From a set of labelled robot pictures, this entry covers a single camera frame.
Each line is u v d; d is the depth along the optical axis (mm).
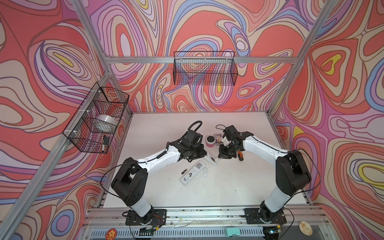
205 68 959
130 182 438
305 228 703
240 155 931
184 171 885
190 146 664
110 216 747
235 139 662
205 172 883
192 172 865
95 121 688
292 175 460
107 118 735
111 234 689
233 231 652
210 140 959
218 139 1011
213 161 885
